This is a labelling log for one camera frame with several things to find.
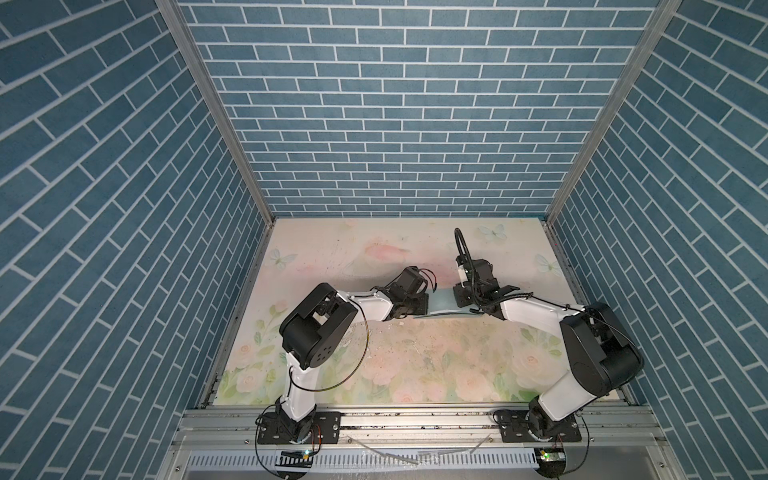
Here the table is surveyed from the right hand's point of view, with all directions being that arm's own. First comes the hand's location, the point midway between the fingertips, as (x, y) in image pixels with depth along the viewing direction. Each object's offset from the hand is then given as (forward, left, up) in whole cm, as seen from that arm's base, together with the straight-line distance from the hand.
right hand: (459, 283), depth 95 cm
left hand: (-6, +10, -5) cm, 13 cm away
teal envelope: (-4, +5, -4) cm, 8 cm away
